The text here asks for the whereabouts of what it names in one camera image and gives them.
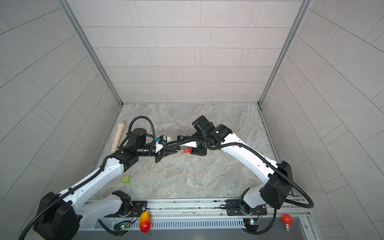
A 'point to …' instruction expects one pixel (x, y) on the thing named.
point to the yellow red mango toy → (145, 221)
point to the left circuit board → (122, 225)
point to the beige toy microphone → (120, 127)
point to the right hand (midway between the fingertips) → (191, 146)
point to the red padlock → (188, 150)
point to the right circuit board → (251, 224)
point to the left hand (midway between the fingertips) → (178, 150)
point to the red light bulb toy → (287, 220)
